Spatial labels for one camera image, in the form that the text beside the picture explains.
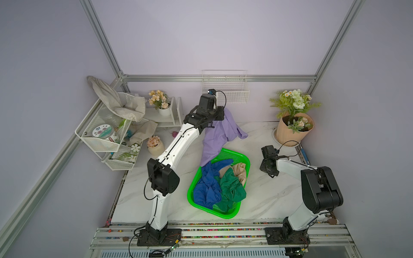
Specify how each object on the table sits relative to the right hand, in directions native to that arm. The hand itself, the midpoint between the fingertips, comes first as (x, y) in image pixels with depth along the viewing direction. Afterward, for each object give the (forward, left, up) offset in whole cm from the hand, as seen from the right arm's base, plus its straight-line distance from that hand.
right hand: (268, 170), depth 96 cm
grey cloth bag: (+20, +75, +36) cm, 86 cm away
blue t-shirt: (-17, +37, +11) cm, 42 cm away
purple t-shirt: (+11, +31, +23) cm, 40 cm away
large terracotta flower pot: (+17, -14, +19) cm, 29 cm away
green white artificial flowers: (+26, -13, +31) cm, 42 cm away
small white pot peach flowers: (+33, +65, +28) cm, 78 cm away
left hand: (+18, +28, +34) cm, 47 cm away
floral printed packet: (+3, +80, +17) cm, 82 cm away
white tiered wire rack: (+7, +76, +34) cm, 84 cm away
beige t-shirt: (-3, +19, +8) cm, 21 cm away
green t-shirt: (-17, +25, +12) cm, 32 cm away
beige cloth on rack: (+15, +73, +20) cm, 77 cm away
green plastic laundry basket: (+5, +19, +8) cm, 21 cm away
